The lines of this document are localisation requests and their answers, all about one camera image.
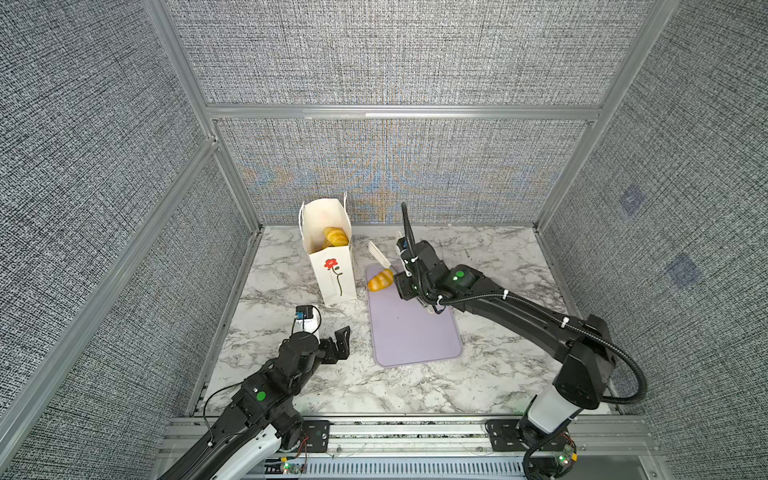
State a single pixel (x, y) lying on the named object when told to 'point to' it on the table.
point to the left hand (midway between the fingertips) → (336, 331)
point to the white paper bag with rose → (334, 266)
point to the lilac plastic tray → (405, 331)
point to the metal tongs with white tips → (379, 254)
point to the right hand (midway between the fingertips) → (402, 274)
